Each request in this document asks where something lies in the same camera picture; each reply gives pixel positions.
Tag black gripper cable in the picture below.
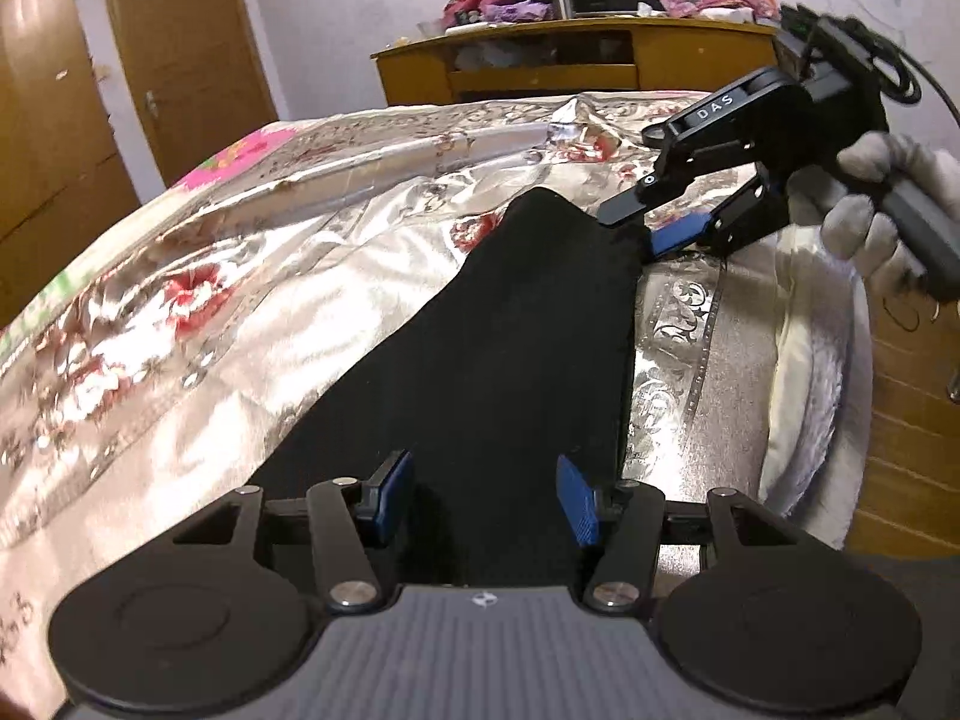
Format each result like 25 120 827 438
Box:
817 11 960 125

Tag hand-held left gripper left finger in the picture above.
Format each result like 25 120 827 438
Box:
171 450 417 612

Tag black pants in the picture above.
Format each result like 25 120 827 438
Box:
251 187 655 590

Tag purple cloth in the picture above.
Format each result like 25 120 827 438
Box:
480 0 557 25

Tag silver floral quilt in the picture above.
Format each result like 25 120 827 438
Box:
0 90 877 720

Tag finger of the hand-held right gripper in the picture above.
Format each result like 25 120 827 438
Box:
598 136 763 228
648 165 790 263

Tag wooden door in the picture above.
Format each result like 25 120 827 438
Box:
100 0 280 192

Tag person's right hand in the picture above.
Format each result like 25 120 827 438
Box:
786 131 960 301

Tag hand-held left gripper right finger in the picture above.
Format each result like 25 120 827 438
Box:
555 456 805 612

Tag wooden wardrobe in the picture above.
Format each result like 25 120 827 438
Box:
0 0 145 331

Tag wooden desk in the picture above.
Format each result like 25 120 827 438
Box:
370 15 785 107

